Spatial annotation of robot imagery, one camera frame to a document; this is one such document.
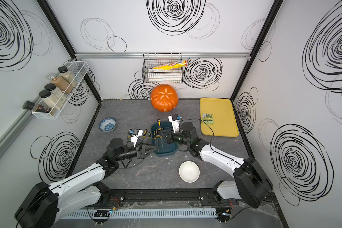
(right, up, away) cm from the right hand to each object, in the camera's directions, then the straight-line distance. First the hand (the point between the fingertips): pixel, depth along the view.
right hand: (159, 134), depth 75 cm
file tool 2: (0, +3, +1) cm, 3 cm away
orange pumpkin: (+1, +22, +29) cm, 37 cm away
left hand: (-2, -7, -3) cm, 8 cm away
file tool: (-9, -4, +21) cm, 23 cm away
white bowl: (+17, -23, +7) cm, 30 cm away
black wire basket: (+4, +34, +12) cm, 36 cm away
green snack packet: (+34, +7, +32) cm, 47 cm away
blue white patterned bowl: (-40, +3, +27) cm, 48 cm away
